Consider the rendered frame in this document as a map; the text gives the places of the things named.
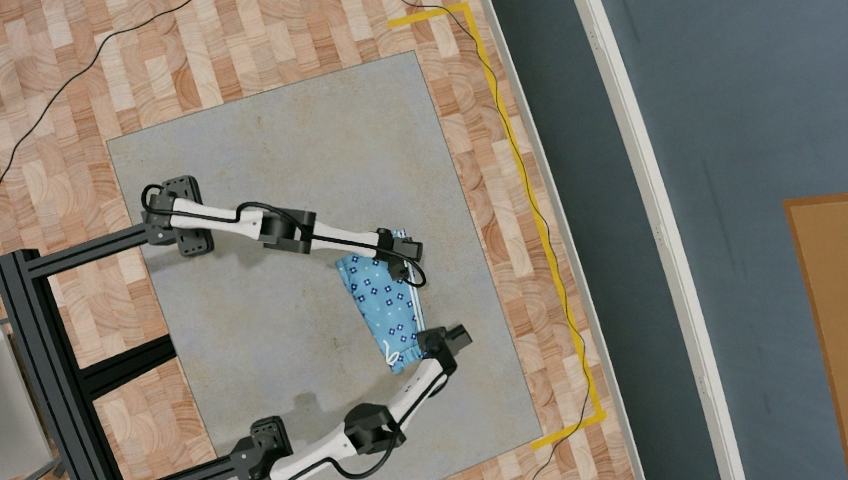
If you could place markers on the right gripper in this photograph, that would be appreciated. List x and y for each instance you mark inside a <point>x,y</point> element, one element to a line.
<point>423,337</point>

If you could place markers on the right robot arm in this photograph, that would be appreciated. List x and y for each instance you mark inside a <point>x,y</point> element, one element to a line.
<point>350,436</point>

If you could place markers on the light blue patterned shorts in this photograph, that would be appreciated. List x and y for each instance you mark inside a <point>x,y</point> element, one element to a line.
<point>391,309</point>

